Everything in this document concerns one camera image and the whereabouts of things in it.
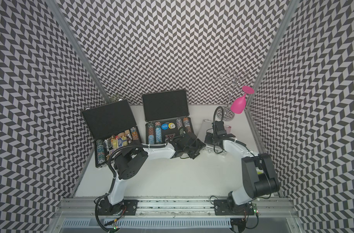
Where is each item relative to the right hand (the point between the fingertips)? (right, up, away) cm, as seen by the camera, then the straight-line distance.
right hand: (208, 142), depth 92 cm
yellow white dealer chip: (-24, +10, +7) cm, 27 cm away
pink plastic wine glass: (+18, +24, -6) cm, 31 cm away
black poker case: (-64, +10, +5) cm, 65 cm away
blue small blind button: (-29, +10, +7) cm, 31 cm away
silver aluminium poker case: (+1, +11, +9) cm, 14 cm away
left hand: (-2, -5, -3) cm, 6 cm away
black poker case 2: (-29, +19, +15) cm, 38 cm away
